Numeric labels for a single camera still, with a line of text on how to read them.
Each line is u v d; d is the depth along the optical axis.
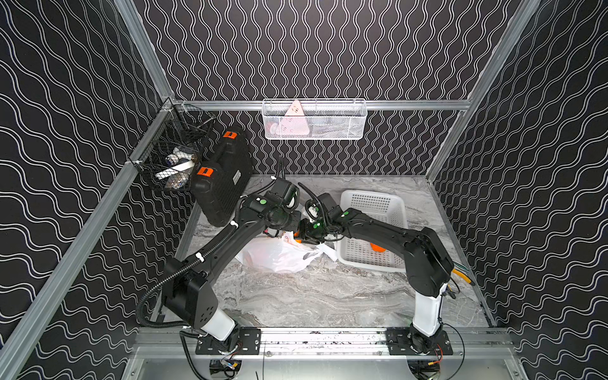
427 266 0.50
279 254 0.80
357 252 0.94
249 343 0.75
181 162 0.76
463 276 0.88
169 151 0.92
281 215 0.59
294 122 0.90
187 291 0.41
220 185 0.90
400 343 0.74
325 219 0.71
